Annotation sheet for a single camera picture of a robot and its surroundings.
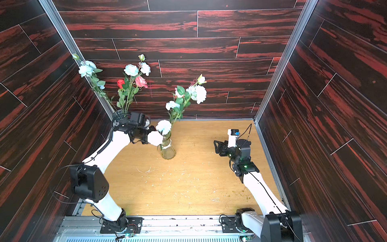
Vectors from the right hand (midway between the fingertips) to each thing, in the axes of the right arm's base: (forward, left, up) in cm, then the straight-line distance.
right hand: (223, 140), depth 83 cm
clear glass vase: (+2, +34, -15) cm, 37 cm away
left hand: (+3, +35, -1) cm, 36 cm away
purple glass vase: (+19, +66, -1) cm, 69 cm away
